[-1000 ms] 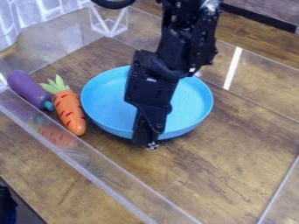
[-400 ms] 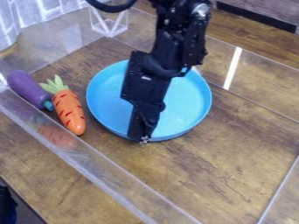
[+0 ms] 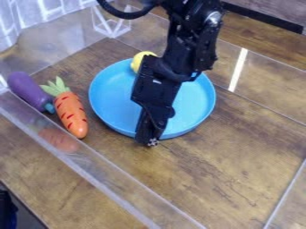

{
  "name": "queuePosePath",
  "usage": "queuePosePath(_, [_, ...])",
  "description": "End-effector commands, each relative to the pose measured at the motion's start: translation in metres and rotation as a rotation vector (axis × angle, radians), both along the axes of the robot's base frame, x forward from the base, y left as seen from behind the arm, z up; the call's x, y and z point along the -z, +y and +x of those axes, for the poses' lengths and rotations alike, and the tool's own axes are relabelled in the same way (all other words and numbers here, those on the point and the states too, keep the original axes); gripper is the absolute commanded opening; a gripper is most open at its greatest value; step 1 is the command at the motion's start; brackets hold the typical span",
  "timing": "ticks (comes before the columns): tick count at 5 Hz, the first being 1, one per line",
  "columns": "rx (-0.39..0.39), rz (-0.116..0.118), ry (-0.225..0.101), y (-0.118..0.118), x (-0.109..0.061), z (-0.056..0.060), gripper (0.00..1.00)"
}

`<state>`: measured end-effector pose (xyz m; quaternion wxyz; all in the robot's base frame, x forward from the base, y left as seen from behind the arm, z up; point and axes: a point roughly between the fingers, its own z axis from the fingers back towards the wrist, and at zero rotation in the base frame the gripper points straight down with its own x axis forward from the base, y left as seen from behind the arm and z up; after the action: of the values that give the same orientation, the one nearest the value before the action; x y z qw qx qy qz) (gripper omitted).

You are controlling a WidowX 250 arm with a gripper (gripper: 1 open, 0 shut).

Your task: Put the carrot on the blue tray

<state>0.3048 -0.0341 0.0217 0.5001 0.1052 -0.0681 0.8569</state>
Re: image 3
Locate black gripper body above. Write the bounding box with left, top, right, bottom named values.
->
left=131, top=55, right=201, bottom=126

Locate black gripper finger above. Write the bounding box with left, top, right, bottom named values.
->
left=157, top=108, right=175, bottom=138
left=135, top=111, right=161, bottom=147

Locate blue round tray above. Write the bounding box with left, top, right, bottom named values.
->
left=88, top=58, right=216, bottom=140

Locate orange toy carrot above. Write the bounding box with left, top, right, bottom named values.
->
left=40, top=76, right=88, bottom=139

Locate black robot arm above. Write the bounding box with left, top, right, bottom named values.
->
left=131, top=0, right=223, bottom=147

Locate yellow toy lemon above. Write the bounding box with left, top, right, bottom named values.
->
left=131, top=51, right=155, bottom=72

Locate dark wooden furniture edge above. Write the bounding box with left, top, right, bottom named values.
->
left=221, top=0, right=306, bottom=35

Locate clear acrylic barrier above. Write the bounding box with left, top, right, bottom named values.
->
left=0, top=13, right=306, bottom=229

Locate purple toy eggplant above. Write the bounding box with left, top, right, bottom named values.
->
left=6, top=72, right=54, bottom=114

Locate white patterned cloth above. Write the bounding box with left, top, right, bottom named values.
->
left=0, top=0, right=117, bottom=53

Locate black cable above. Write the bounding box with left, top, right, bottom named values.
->
left=94, top=0, right=160, bottom=21

